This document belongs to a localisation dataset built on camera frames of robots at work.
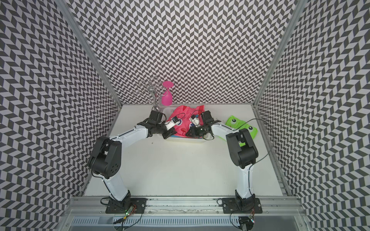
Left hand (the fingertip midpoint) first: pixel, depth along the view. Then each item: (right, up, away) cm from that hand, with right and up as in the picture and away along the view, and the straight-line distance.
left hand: (173, 130), depth 94 cm
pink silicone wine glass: (-5, +23, +7) cm, 25 cm away
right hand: (+10, -3, -1) cm, 10 cm away
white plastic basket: (-5, +13, +11) cm, 18 cm away
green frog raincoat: (+44, +4, +8) cm, 45 cm away
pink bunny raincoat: (+10, +9, +5) cm, 14 cm away
